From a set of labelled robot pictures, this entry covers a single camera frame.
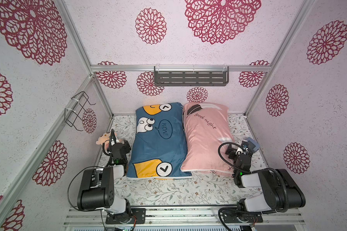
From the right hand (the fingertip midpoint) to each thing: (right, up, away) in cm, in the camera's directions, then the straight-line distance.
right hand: (239, 144), depth 88 cm
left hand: (-75, 0, +4) cm, 75 cm away
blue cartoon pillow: (-50, -4, +2) cm, 50 cm away
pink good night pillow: (-18, +10, +6) cm, 22 cm away
